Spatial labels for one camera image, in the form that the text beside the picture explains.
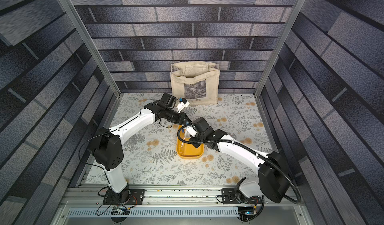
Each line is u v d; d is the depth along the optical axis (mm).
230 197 727
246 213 698
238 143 510
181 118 742
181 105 790
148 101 1108
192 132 722
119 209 707
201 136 612
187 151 895
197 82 948
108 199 725
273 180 412
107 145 495
